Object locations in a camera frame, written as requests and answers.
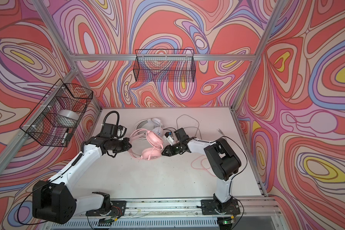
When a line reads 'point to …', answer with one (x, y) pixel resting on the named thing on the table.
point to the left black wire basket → (56, 116)
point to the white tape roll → (67, 118)
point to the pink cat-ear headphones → (155, 143)
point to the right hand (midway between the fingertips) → (165, 155)
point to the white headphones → (152, 124)
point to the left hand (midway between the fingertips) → (133, 144)
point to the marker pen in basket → (65, 136)
